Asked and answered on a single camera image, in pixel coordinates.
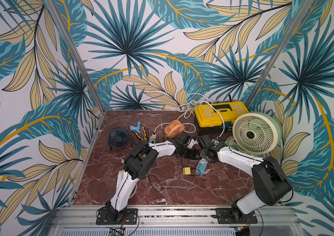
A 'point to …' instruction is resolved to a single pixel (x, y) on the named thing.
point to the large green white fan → (257, 132)
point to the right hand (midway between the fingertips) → (206, 153)
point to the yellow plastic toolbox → (208, 121)
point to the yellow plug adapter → (186, 170)
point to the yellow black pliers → (144, 138)
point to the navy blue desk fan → (119, 137)
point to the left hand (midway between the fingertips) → (198, 159)
